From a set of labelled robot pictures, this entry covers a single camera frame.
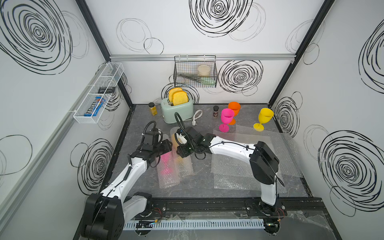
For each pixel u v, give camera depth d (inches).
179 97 38.3
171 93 38.5
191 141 26.2
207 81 37.9
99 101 27.4
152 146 25.3
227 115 37.1
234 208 29.3
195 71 35.0
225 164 34.9
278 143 38.5
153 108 42.7
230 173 33.3
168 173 30.9
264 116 36.9
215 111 42.4
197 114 43.6
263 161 18.4
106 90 29.4
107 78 33.8
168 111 39.0
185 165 31.2
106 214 15.4
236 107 39.2
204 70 35.3
